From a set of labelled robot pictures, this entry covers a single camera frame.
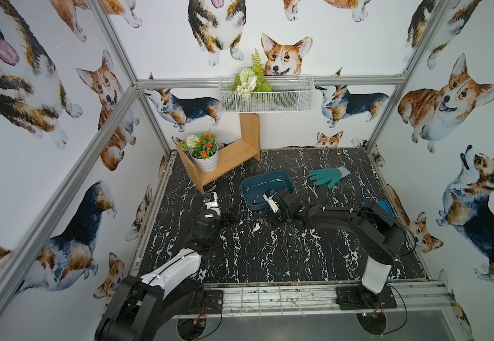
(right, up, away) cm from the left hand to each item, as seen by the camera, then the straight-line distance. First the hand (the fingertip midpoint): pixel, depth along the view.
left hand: (225, 200), depth 87 cm
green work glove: (+51, +10, +23) cm, 57 cm away
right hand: (+21, -4, +6) cm, 22 cm away
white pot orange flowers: (-10, +21, +5) cm, 24 cm away
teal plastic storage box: (+11, +3, +19) cm, 22 cm away
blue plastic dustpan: (+73, -5, +11) cm, 74 cm away
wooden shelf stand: (0, +20, +24) cm, 31 cm away
